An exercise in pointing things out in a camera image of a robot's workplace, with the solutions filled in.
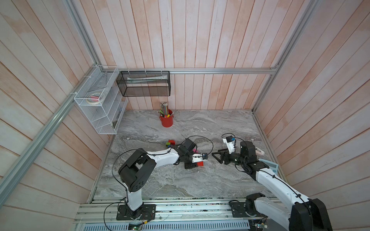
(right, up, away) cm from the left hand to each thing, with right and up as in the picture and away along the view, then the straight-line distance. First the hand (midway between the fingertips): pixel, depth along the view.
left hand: (194, 163), depth 90 cm
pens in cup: (-21, +34, +14) cm, 42 cm away
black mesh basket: (-36, +55, +15) cm, 67 cm away
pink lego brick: (-1, +11, -14) cm, 18 cm away
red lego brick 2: (+3, +1, -4) cm, 5 cm away
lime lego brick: (-18, +11, +8) cm, 23 cm away
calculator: (+49, -2, -4) cm, 49 cm away
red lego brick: (-14, +12, +9) cm, 21 cm away
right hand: (+12, +9, -7) cm, 16 cm away
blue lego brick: (-17, +10, +8) cm, 21 cm away
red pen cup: (-20, +26, +20) cm, 39 cm away
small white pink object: (+44, +6, +4) cm, 44 cm away
